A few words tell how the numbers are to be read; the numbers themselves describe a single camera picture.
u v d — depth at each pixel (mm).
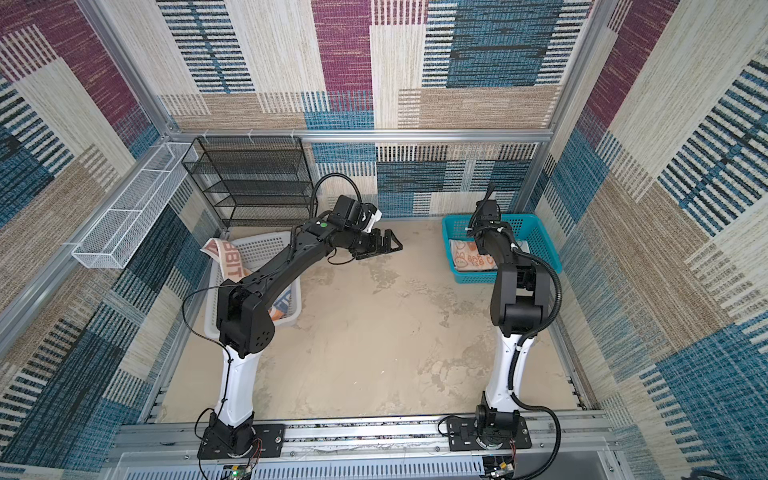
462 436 729
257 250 1047
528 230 1074
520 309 567
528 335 558
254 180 1089
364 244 775
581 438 747
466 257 1049
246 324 527
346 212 711
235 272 980
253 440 723
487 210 813
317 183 793
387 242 780
